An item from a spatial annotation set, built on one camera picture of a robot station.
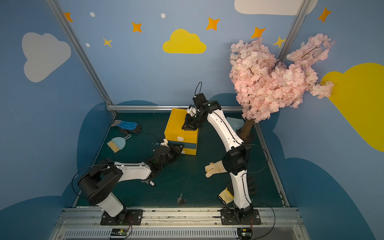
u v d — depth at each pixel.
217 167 0.91
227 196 0.80
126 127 1.10
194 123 0.75
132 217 0.74
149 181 0.86
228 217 0.74
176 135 0.83
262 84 0.71
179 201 0.80
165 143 0.84
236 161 0.55
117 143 1.02
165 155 0.69
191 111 0.76
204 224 0.74
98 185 0.46
